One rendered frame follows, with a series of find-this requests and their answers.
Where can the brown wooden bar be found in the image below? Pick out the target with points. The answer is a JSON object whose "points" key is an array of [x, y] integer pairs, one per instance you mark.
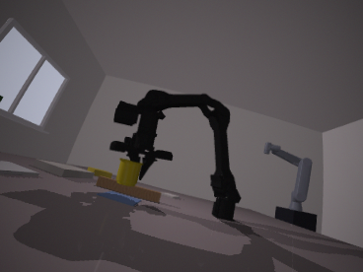
{"points": [[135, 191]]}

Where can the yellow cup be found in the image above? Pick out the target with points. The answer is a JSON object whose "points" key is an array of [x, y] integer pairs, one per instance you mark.
{"points": [[128, 172]]}

